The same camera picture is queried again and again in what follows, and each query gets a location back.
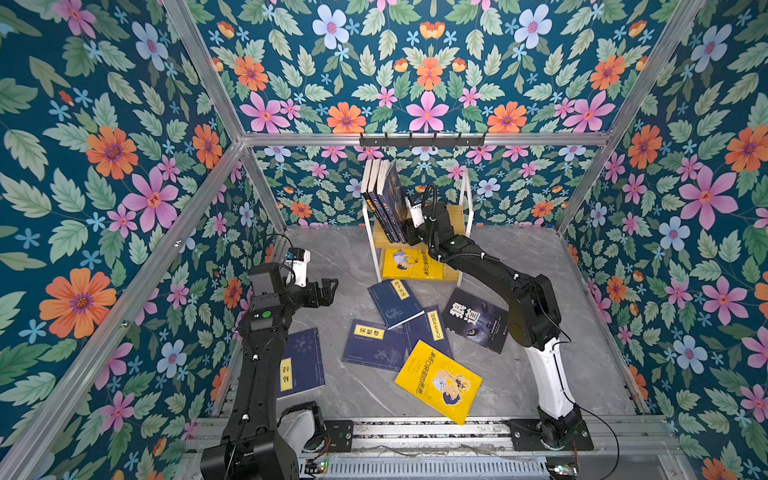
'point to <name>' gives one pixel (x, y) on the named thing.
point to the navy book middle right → (430, 328)
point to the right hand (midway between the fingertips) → (417, 213)
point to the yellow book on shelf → (406, 263)
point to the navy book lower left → (373, 344)
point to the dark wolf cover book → (477, 319)
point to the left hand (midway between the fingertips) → (323, 278)
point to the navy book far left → (301, 367)
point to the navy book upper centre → (395, 302)
